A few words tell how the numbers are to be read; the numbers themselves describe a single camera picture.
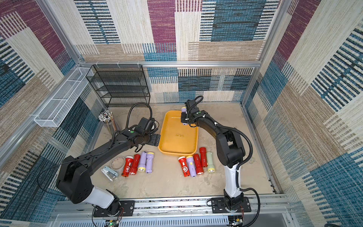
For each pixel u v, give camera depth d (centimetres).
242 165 53
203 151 91
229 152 54
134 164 86
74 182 43
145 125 66
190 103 76
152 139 77
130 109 70
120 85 110
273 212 73
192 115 74
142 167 84
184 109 97
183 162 85
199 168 84
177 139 99
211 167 83
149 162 87
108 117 89
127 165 85
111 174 83
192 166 85
